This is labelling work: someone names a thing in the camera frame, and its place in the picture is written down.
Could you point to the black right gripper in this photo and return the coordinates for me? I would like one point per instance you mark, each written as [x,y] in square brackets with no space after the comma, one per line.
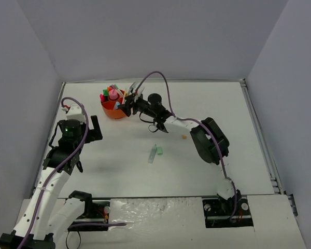
[130,101]

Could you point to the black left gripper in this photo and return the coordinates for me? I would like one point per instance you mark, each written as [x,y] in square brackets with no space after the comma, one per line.
[94,129]

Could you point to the light blue cap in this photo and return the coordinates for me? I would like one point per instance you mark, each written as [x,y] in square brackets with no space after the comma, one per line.
[116,106]

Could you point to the pink-capped clear bottle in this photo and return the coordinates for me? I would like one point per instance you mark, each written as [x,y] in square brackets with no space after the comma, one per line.
[113,95]

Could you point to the light green highlighter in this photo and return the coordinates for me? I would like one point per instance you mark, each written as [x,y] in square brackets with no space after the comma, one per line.
[152,154]

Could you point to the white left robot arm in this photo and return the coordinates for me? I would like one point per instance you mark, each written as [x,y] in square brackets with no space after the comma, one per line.
[38,227]

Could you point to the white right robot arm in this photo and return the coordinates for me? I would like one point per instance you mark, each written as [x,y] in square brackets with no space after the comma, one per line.
[210,142]

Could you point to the orange round desk organizer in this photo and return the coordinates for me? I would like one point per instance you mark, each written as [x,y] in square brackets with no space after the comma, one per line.
[108,107]

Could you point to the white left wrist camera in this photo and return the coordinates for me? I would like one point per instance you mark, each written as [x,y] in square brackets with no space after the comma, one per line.
[74,112]

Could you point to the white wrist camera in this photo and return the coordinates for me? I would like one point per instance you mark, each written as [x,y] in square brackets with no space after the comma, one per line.
[74,112]
[135,90]

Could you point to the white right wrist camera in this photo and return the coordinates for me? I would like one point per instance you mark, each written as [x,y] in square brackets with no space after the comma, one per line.
[135,90]

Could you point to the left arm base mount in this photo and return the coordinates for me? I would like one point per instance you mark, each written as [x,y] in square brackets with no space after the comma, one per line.
[99,214]

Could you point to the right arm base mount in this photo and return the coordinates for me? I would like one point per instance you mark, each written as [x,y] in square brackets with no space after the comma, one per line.
[217,213]

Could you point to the aluminium table edge rail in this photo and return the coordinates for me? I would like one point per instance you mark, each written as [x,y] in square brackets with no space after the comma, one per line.
[266,151]

